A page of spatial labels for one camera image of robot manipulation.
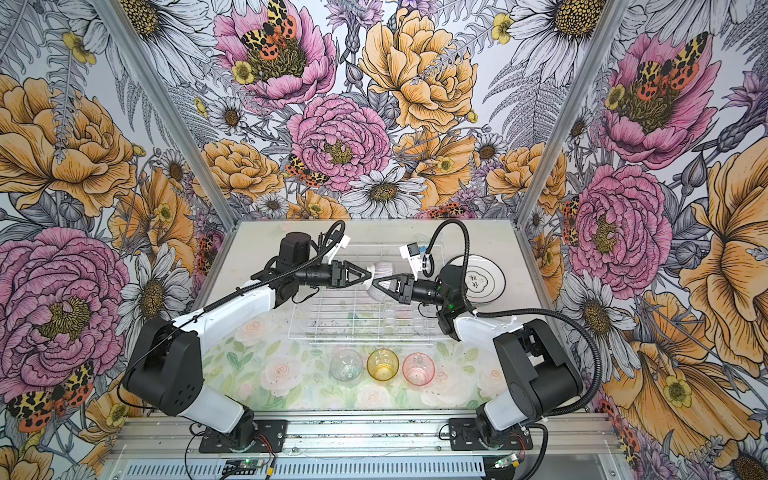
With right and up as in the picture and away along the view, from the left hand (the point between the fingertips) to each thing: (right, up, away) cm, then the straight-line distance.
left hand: (367, 284), depth 78 cm
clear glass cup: (-7, -24, +7) cm, 25 cm away
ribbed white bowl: (+4, +4, -2) cm, 6 cm away
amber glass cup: (+4, -22, +5) cm, 23 cm away
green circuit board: (-29, -42, -7) cm, 51 cm away
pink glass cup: (+14, -24, +7) cm, 29 cm away
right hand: (+2, -1, -3) cm, 4 cm away
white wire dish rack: (-7, -11, +16) cm, 21 cm away
